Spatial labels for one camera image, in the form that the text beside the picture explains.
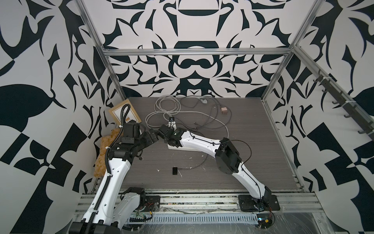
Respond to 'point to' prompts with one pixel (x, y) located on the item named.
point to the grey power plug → (204, 101)
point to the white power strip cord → (167, 106)
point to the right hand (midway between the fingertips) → (169, 133)
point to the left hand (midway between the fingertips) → (148, 135)
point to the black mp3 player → (175, 170)
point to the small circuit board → (264, 220)
